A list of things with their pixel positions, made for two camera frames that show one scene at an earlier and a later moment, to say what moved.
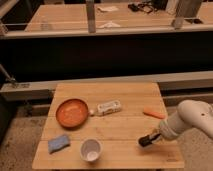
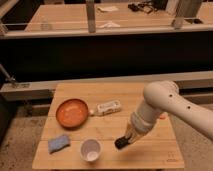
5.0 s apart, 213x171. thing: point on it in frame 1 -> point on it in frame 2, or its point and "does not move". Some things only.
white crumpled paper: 109,24 does not move
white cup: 91,148 does not move
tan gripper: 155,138 -> 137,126
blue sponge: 57,144 does not move
